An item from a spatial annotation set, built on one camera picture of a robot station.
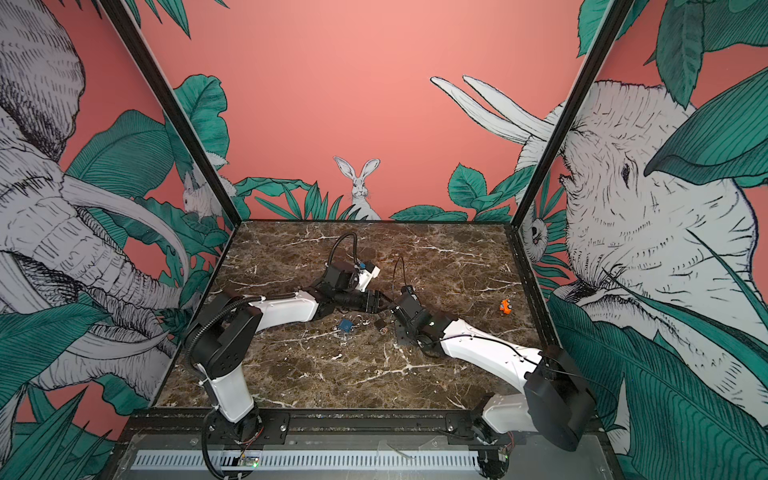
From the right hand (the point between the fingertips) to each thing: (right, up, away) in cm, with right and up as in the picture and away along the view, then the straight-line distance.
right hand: (401, 323), depth 84 cm
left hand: (-3, +6, +2) cm, 7 cm away
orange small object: (+34, +2, +12) cm, 36 cm away
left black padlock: (-7, -2, +9) cm, 11 cm away
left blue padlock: (-17, -3, +9) cm, 19 cm away
